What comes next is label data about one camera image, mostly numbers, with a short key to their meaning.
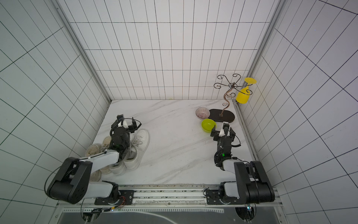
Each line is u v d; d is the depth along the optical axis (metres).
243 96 0.91
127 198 0.72
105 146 0.85
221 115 1.07
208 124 1.00
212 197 0.73
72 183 0.42
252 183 0.42
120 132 0.68
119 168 0.76
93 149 0.87
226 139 0.70
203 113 1.10
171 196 0.74
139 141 0.87
